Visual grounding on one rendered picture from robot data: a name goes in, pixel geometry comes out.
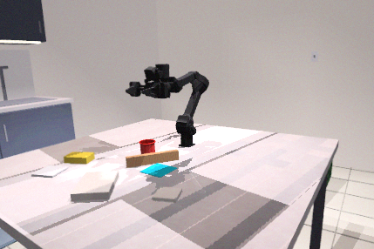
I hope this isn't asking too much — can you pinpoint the red cup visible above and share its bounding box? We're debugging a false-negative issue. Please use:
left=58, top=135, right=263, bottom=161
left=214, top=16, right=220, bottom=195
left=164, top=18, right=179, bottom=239
left=139, top=139, right=156, bottom=154

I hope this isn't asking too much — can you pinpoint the tan flat bar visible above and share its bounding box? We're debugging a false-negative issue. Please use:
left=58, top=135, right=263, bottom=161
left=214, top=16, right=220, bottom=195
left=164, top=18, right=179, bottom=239
left=126, top=149, right=179, bottom=168

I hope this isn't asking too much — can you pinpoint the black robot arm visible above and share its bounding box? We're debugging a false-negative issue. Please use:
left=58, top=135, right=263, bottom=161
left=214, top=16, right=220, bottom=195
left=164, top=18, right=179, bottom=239
left=144, top=64, right=209, bottom=147

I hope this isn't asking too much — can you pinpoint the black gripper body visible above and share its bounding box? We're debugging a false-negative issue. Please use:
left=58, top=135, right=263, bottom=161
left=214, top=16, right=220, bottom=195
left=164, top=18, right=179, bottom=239
left=129, top=82, right=168, bottom=98

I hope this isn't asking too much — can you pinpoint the yellow flat block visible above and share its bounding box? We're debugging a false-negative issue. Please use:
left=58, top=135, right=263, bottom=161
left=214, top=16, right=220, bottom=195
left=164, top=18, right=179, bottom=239
left=64, top=152, right=95, bottom=165

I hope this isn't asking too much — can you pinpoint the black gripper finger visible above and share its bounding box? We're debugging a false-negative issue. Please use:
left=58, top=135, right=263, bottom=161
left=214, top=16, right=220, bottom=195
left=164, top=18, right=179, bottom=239
left=141, top=83, right=160, bottom=98
left=126, top=82, right=137, bottom=97

